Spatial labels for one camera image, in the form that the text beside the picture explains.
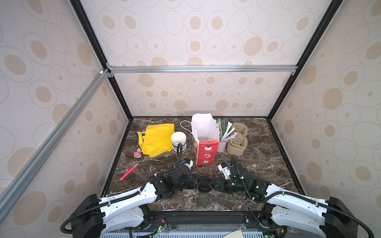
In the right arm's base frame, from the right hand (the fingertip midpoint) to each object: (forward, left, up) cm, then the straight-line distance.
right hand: (213, 184), depth 76 cm
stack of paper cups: (+24, +20, +8) cm, 33 cm away
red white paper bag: (+36, +4, -7) cm, 37 cm away
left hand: (0, +5, +2) cm, 5 cm away
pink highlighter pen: (+8, +51, -7) cm, 52 cm away
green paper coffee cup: (-3, +5, -7) cm, 9 cm away
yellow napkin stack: (+30, +37, -3) cm, 48 cm away
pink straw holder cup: (+27, -7, -4) cm, 28 cm away
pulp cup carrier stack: (+23, -14, +3) cm, 27 cm away
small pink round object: (+20, +48, -5) cm, 52 cm away
